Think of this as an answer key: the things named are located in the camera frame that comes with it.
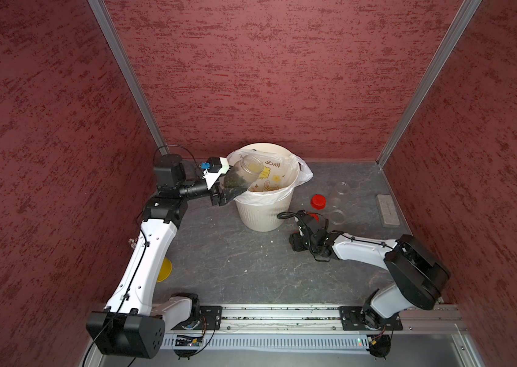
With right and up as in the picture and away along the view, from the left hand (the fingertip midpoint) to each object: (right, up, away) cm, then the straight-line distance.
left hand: (238, 181), depth 65 cm
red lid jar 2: (+36, -14, +22) cm, 45 cm away
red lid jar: (+42, -3, +32) cm, 53 cm away
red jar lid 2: (+30, -15, +33) cm, 47 cm away
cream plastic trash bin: (+9, -7, +9) cm, 14 cm away
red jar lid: (+33, -10, +39) cm, 51 cm away
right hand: (+21, -25, +27) cm, 42 cm away
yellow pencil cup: (-30, -34, +18) cm, 48 cm away
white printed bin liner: (+14, +3, +26) cm, 30 cm away
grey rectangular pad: (+63, -13, +34) cm, 73 cm away
